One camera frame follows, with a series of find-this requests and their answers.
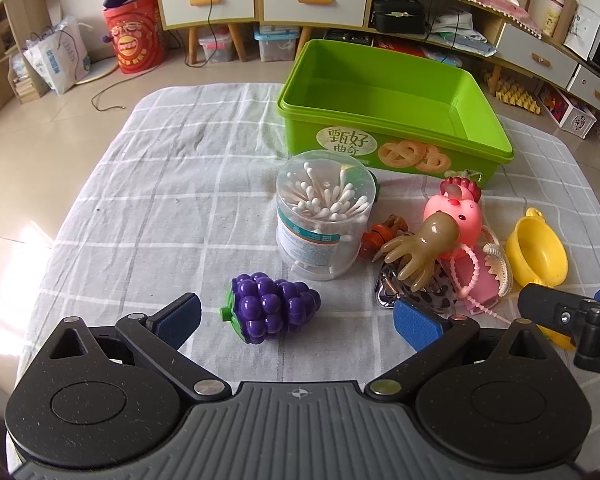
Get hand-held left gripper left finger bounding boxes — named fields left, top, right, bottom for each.
left=45, top=292, right=232, bottom=403

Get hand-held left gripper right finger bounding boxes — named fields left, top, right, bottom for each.
left=364, top=299, right=560, bottom=402

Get yellow toy pot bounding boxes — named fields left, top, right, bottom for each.
left=505, top=207, right=578, bottom=351

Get brown toy octopus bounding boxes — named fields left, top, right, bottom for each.
left=380, top=212, right=462, bottom=293

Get purple toy grapes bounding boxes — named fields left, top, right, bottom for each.
left=219, top=272, right=322, bottom=346

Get clear cotton swab container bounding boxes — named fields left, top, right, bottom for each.
left=275, top=150, right=379, bottom=281

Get green plastic box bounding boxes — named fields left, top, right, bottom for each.
left=277, top=38, right=515, bottom=188

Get silver patterned hair clip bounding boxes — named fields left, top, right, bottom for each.
left=375, top=260, right=456, bottom=319

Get pink rectangular toy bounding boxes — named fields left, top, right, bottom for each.
left=450, top=257, right=501, bottom=316

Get brown orange toy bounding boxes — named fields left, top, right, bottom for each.
left=361, top=214, right=409, bottom=261

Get pink pig toy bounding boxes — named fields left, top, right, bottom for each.
left=422, top=170, right=484, bottom=261

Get grey checked tablecloth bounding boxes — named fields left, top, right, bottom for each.
left=7, top=82, right=600, bottom=480

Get white printed box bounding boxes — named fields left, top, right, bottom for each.
left=537, top=82, right=598, bottom=139

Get yellow egg tray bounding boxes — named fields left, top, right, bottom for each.
left=482, top=67, right=541, bottom=113

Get clear plastic storage box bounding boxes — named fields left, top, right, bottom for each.
left=197, top=27, right=231, bottom=64

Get red printed bucket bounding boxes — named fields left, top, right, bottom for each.
left=102, top=0, right=169, bottom=75

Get white shopping bag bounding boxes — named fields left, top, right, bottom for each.
left=22, top=15, right=92, bottom=96

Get clear storage box blue lid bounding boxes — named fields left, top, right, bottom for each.
left=254, top=25, right=300, bottom=63

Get stack of folded cloths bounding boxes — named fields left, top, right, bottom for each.
left=427, top=12, right=497, bottom=56

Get black box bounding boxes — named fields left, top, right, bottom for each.
left=371, top=0, right=427, bottom=35

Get wooden shelf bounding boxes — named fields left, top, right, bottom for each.
left=0, top=0, right=63, bottom=111

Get pink bead chain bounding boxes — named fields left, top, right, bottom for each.
left=447, top=245, right=512, bottom=326

